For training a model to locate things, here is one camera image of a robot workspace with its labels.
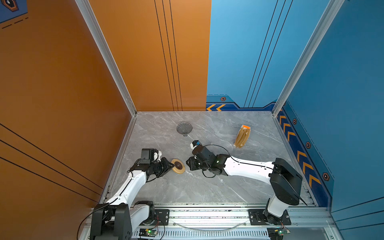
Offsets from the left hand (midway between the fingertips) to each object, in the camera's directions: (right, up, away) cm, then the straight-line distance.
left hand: (174, 164), depth 85 cm
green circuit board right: (+52, -29, -14) cm, 61 cm away
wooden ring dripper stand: (+3, -3, +4) cm, 5 cm away
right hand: (+7, +1, -4) cm, 8 cm away
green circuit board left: (-10, -29, -14) cm, 34 cm away
